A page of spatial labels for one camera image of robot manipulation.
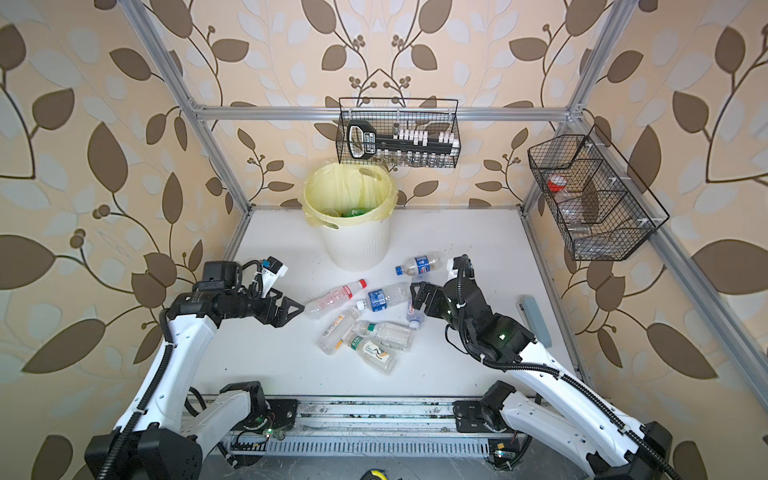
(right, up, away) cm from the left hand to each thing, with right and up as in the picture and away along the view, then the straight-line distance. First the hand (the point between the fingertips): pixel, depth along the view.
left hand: (289, 298), depth 77 cm
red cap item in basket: (+72, +31, +4) cm, 78 cm away
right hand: (+35, +2, -4) cm, 35 cm away
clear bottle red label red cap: (+8, -3, +14) cm, 17 cm away
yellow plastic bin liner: (+8, +31, +25) cm, 41 cm away
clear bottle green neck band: (+26, -13, +10) cm, 31 cm away
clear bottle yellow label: (+10, -12, +6) cm, 17 cm away
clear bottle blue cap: (+36, +7, +22) cm, 42 cm away
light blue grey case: (+67, -5, +10) cm, 68 cm away
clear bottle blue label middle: (+23, -3, +13) cm, 26 cm away
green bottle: (+13, +25, +28) cm, 39 cm away
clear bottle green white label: (+22, -15, +2) cm, 26 cm away
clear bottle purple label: (+33, -7, +10) cm, 35 cm away
